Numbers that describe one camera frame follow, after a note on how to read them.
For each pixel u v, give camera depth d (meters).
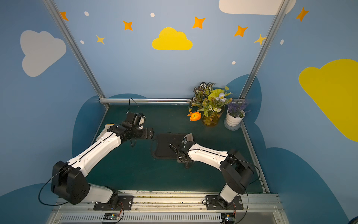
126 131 0.59
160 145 0.98
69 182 0.41
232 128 1.07
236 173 0.45
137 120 0.66
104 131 1.04
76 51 0.85
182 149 0.63
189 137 1.03
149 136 0.75
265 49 0.85
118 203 0.72
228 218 0.72
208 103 0.91
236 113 0.99
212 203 0.75
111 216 0.72
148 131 0.75
